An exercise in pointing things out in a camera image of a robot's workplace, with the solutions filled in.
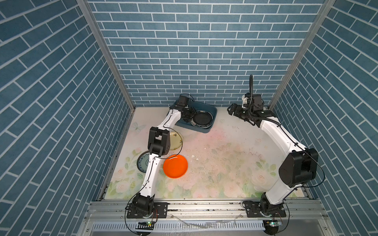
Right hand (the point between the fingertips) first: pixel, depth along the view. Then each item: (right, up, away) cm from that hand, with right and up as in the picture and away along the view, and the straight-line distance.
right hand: (234, 110), depth 88 cm
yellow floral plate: (-37, -20, +12) cm, 44 cm away
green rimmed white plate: (-19, -10, +17) cm, 28 cm away
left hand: (-21, -2, +18) cm, 28 cm away
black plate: (-18, -4, +21) cm, 28 cm away
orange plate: (-35, -34, -1) cm, 49 cm away
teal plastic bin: (-20, +6, +29) cm, 36 cm away
